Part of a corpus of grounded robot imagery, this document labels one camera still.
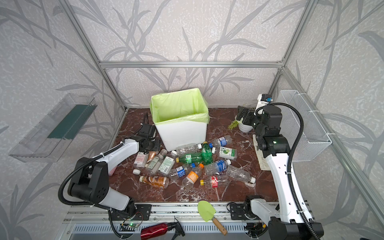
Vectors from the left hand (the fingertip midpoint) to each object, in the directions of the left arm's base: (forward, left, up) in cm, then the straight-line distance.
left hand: (157, 140), depth 92 cm
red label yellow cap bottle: (-24, -33, -2) cm, 41 cm away
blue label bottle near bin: (+2, -40, -3) cm, 40 cm away
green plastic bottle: (-7, -31, -4) cm, 32 cm away
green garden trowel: (-37, -31, -6) cm, 49 cm away
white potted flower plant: (+12, -56, -2) cm, 57 cm away
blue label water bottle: (-16, -37, -2) cm, 41 cm away
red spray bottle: (-45, -5, -2) cm, 46 cm away
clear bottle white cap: (-4, -19, -2) cm, 20 cm away
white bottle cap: (-18, +10, -5) cm, 21 cm away
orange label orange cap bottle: (-23, -21, -6) cm, 31 cm away
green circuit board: (-43, +5, -6) cm, 43 cm away
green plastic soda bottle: (-10, -23, -3) cm, 25 cm away
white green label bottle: (-13, -8, -4) cm, 16 cm away
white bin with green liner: (0, -17, +23) cm, 29 cm away
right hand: (+2, -49, +31) cm, 58 cm away
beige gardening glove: (-10, -65, -6) cm, 67 cm away
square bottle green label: (-6, -43, -4) cm, 43 cm away
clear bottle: (-18, -50, -4) cm, 53 cm away
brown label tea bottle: (-7, +3, -4) cm, 9 cm away
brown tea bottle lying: (-24, -7, -2) cm, 25 cm away
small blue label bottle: (-18, -16, -2) cm, 24 cm away
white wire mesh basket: (-13, -76, +27) cm, 81 cm away
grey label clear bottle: (-14, -1, -1) cm, 14 cm away
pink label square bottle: (-11, +8, -3) cm, 14 cm away
